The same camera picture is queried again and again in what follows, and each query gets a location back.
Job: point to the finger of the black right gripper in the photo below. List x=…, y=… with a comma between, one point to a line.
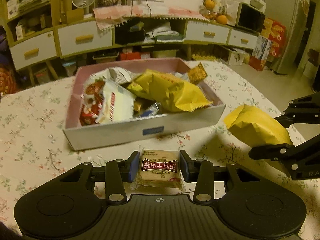
x=280, y=156
x=303, y=110

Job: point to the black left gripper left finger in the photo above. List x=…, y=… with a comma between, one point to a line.
x=118, y=172

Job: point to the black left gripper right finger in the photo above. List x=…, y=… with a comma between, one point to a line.
x=201, y=173

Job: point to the brown beef snack packet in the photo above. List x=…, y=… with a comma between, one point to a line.
x=158, y=168

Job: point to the large yellow snack bag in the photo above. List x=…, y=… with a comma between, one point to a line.
x=255, y=128

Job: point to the red snack packet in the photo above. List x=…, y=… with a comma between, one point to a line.
x=93, y=100

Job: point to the white printed snack bag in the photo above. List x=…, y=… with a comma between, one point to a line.
x=116, y=74

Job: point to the gold snack bar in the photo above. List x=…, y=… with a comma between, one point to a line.
x=197, y=74

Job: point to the pink and silver cardboard box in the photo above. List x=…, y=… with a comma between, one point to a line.
x=149, y=117

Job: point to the red orange gift boxes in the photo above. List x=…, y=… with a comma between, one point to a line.
x=269, y=45

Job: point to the floral tablecloth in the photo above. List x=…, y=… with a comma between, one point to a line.
x=34, y=148

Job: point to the black microwave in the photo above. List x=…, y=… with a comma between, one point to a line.
x=249, y=18

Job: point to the yellow egg carton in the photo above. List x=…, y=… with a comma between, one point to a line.
x=198, y=57

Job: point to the red box under cabinet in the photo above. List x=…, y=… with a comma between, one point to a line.
x=134, y=56

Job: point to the clear plastic storage bin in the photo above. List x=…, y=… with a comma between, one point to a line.
x=164, y=53

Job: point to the oranges on cabinet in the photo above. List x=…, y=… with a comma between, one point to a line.
x=214, y=10

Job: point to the orange red round bag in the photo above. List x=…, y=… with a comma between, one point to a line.
x=8, y=83

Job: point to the pink cloth on cabinet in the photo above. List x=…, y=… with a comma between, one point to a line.
x=109, y=17

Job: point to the white and wood cabinet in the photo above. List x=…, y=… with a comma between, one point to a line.
x=83, y=37

